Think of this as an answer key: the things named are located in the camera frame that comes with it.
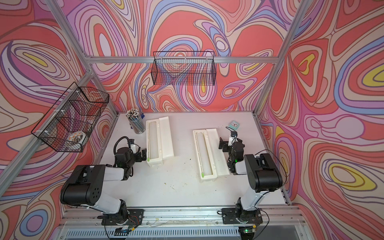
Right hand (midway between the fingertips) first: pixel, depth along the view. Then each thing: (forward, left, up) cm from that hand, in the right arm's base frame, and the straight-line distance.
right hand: (228, 140), depth 96 cm
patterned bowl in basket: (-10, +80, +22) cm, 84 cm away
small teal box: (+17, -8, -5) cm, 19 cm away
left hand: (-3, +58, -2) cm, 58 cm away
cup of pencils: (+12, +60, +9) cm, 62 cm away
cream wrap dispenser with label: (0, +45, +2) cm, 45 cm away
